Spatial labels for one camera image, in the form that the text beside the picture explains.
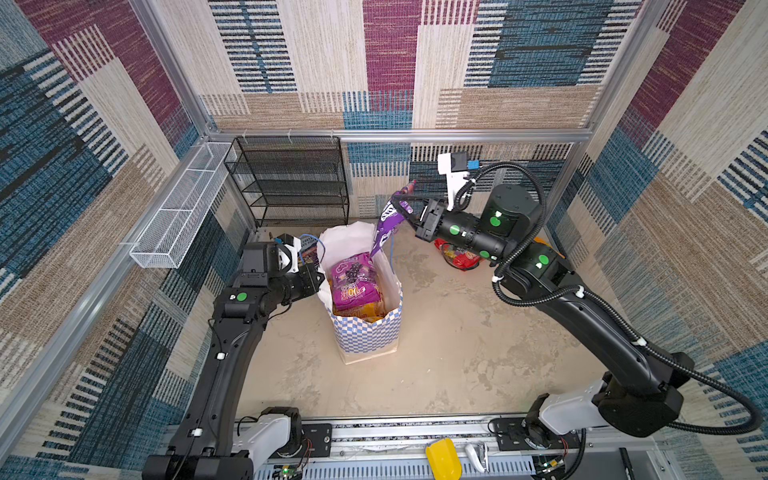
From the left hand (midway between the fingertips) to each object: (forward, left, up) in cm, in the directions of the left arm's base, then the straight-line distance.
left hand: (324, 271), depth 73 cm
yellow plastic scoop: (-35, -28, -27) cm, 53 cm away
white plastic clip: (-34, -36, -25) cm, 56 cm away
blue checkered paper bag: (-13, -9, -9) cm, 18 cm away
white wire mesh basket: (+5, +36, +7) cm, 37 cm away
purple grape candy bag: (+5, -6, -12) cm, 14 cm away
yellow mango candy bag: (0, -10, -21) cm, 23 cm away
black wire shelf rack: (+47, +18, -9) cm, 51 cm away
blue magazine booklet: (+1, +2, +7) cm, 7 cm away
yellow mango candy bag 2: (+31, -75, -27) cm, 85 cm away
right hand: (-3, -16, +23) cm, 28 cm away
